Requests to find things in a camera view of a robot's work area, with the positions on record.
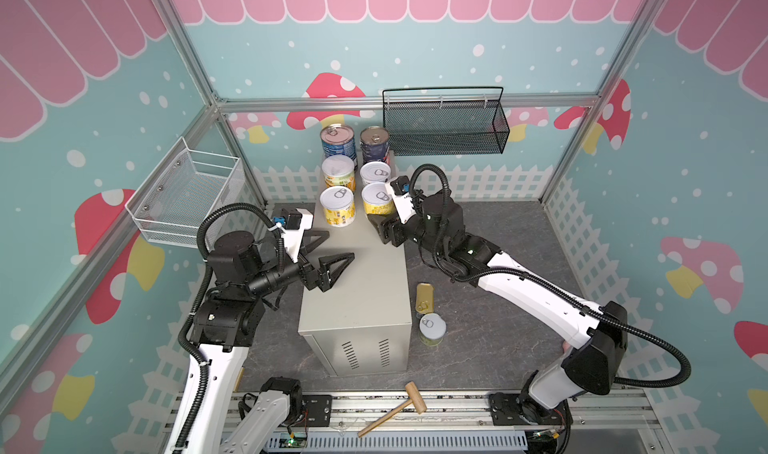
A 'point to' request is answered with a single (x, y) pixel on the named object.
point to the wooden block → (239, 380)
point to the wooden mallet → (417, 401)
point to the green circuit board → (293, 442)
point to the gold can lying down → (424, 298)
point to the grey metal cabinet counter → (361, 325)
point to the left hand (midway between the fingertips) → (339, 252)
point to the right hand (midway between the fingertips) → (380, 207)
